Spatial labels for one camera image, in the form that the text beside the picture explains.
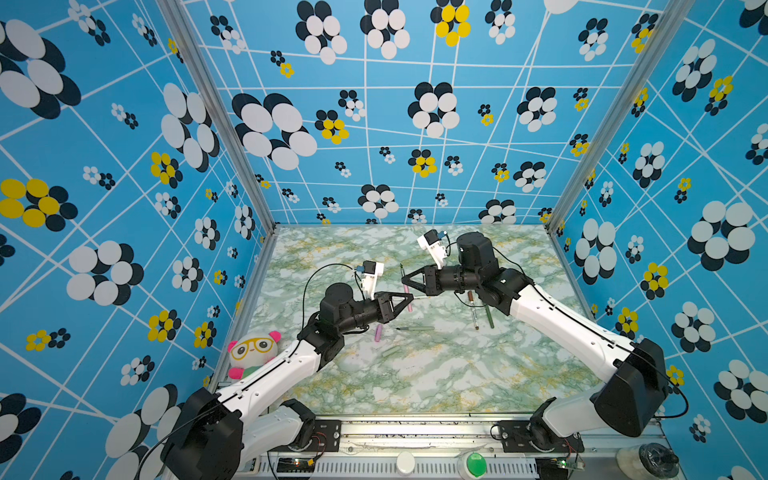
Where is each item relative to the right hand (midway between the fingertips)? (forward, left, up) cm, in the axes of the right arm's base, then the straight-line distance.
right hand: (408, 279), depth 72 cm
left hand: (-4, -2, -2) cm, 5 cm away
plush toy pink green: (-11, +43, -19) cm, 48 cm away
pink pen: (-2, 0, -1) cm, 3 cm away
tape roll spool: (-34, -50, -18) cm, 63 cm away
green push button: (-35, -14, -17) cm, 42 cm away
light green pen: (0, -3, -27) cm, 28 cm away
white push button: (-35, +1, -20) cm, 40 cm away
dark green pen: (+3, -27, -27) cm, 38 cm away
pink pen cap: (-2, +9, -27) cm, 28 cm away
